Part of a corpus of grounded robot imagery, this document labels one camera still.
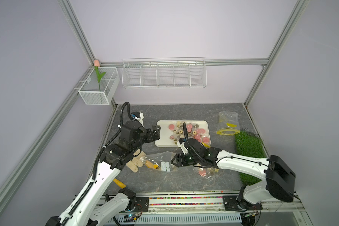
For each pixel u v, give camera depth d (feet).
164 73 3.17
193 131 3.24
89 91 2.51
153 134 2.00
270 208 2.40
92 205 1.27
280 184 1.34
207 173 2.69
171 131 3.29
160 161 2.59
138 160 2.51
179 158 2.27
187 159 2.25
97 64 2.93
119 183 2.64
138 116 1.99
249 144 3.01
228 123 3.46
